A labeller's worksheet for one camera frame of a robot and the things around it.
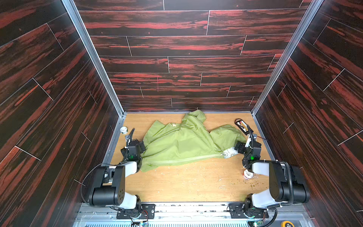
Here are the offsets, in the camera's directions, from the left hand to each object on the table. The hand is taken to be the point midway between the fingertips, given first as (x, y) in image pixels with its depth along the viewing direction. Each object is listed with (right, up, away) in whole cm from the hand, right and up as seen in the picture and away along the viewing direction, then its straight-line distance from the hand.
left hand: (134, 144), depth 93 cm
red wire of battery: (+90, +5, +11) cm, 91 cm away
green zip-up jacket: (+23, -1, +3) cm, 23 cm away
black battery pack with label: (+81, +11, +15) cm, 83 cm away
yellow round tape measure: (+82, -36, -24) cm, 93 cm away
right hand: (+77, +2, 0) cm, 77 cm away
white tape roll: (+72, -17, -8) cm, 75 cm away
